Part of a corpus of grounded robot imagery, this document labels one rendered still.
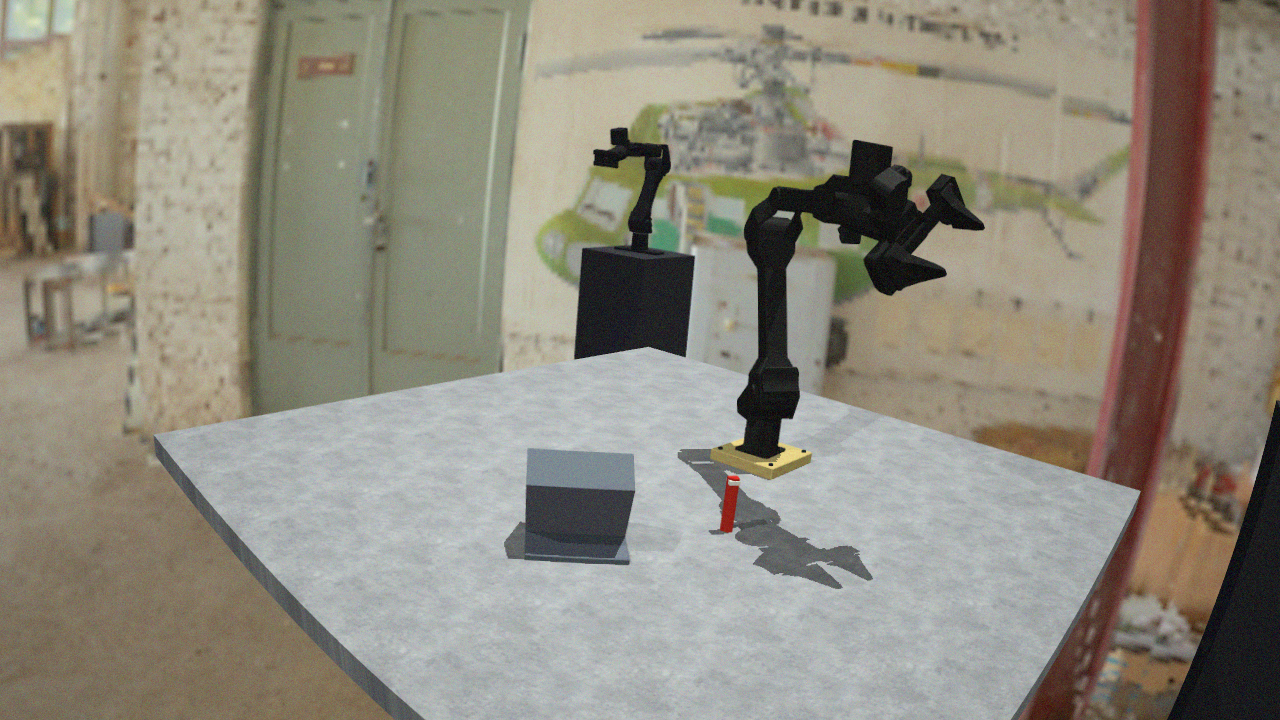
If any red peg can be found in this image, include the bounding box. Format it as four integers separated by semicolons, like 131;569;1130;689
721;475;740;533

